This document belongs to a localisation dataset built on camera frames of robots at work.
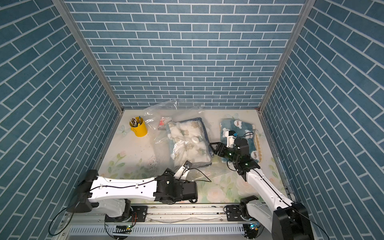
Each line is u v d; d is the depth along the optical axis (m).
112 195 0.42
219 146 0.72
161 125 1.09
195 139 0.93
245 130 0.99
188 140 0.95
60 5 0.69
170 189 0.48
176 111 1.14
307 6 0.70
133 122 0.91
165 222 0.72
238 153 0.62
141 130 1.00
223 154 0.72
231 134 0.74
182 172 0.63
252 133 0.98
